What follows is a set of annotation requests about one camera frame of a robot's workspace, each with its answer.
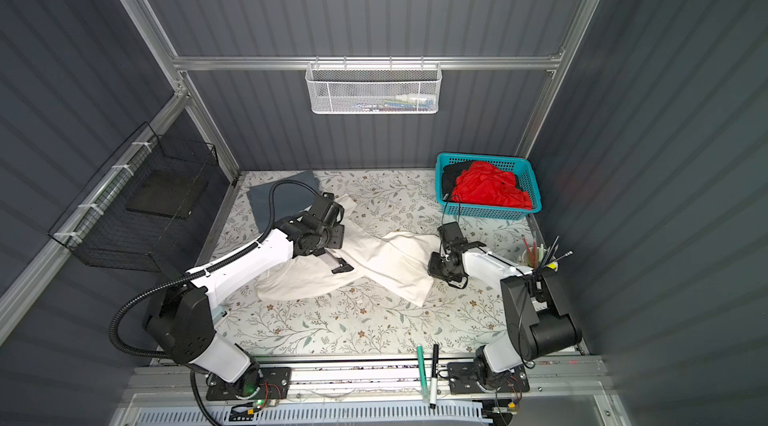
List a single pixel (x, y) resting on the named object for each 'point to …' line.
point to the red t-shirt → (485, 183)
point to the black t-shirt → (450, 175)
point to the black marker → (434, 380)
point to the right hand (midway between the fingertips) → (437, 272)
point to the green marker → (423, 374)
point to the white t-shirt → (399, 263)
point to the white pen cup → (539, 257)
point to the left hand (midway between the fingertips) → (332, 231)
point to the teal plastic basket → (474, 211)
